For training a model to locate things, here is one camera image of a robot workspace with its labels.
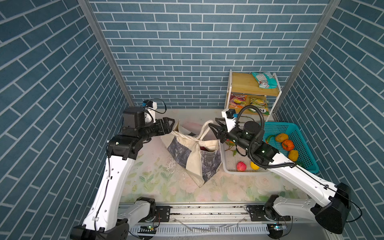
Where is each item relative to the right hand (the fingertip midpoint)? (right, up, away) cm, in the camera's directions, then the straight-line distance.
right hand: (211, 120), depth 67 cm
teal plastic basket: (+58, -22, +20) cm, 65 cm away
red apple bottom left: (+19, -26, +18) cm, 37 cm away
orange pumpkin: (+51, -16, +28) cm, 60 cm away
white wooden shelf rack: (+20, +17, +18) cm, 32 cm away
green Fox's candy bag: (+37, +11, +33) cm, 50 cm away
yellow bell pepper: (+53, -21, +24) cm, 62 cm away
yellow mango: (+50, -11, +32) cm, 60 cm away
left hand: (-19, -1, 0) cm, 19 cm away
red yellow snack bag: (+21, +14, +34) cm, 42 cm away
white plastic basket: (+17, -26, +23) cm, 39 cm away
